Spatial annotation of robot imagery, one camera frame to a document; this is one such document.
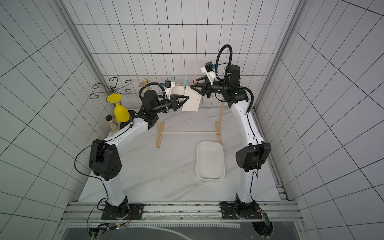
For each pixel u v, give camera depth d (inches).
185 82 27.2
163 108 27.4
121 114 33.7
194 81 27.4
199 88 26.5
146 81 27.9
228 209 28.8
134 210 28.8
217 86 25.0
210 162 34.5
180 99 29.5
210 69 23.3
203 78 27.0
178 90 28.6
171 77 28.0
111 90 34.3
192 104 30.0
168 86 26.9
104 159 18.9
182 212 29.2
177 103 28.4
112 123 40.8
